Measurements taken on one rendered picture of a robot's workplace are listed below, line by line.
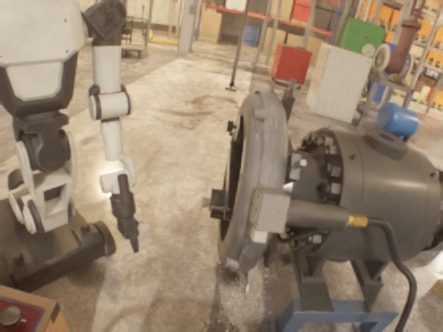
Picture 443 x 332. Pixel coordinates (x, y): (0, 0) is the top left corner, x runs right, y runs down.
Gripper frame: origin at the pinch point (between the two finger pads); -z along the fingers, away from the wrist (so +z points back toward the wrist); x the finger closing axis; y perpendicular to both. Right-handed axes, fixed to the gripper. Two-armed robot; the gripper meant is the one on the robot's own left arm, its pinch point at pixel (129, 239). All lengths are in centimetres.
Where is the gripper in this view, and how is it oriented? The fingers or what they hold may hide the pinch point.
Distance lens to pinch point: 109.2
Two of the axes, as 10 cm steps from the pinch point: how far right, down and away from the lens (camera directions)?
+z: -0.5, -9.5, -3.0
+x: 6.1, 2.0, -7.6
